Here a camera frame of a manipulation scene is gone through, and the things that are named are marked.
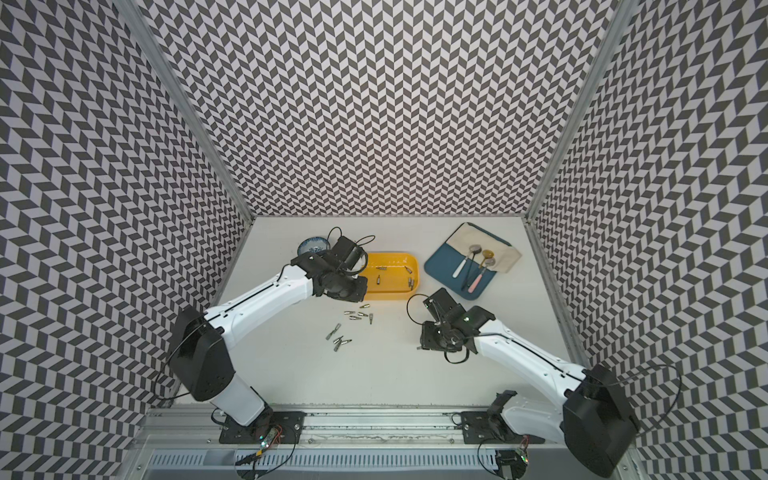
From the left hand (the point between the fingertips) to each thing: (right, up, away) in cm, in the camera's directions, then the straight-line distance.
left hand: (361, 297), depth 83 cm
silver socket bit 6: (-4, -8, +9) cm, 12 cm away
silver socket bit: (+14, +6, +22) cm, 27 cm away
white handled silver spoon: (+30, +5, +17) cm, 35 cm away
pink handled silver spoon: (+42, +8, +21) cm, 47 cm away
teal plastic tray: (+26, +8, +20) cm, 34 cm away
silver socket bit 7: (+2, -8, +9) cm, 12 cm away
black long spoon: (+37, +13, +23) cm, 45 cm away
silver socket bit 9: (-10, -12, +5) cm, 17 cm away
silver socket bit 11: (-5, -13, +4) cm, 15 cm away
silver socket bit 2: (+14, +2, +16) cm, 22 cm away
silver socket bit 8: (-8, -10, +6) cm, 14 cm away
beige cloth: (+36, +18, +26) cm, 48 cm away
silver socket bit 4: (-6, -6, +10) cm, 13 cm away
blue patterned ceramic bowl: (-20, +15, +23) cm, 34 cm away
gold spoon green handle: (+42, +11, +23) cm, 49 cm away
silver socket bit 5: (-1, -7, +11) cm, 13 cm away
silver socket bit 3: (0, -5, +10) cm, 11 cm away
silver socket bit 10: (-8, -13, +4) cm, 16 cm away
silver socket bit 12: (-8, -15, +3) cm, 17 cm away
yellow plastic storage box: (+8, +4, +19) cm, 21 cm away
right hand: (+19, -13, -2) cm, 23 cm away
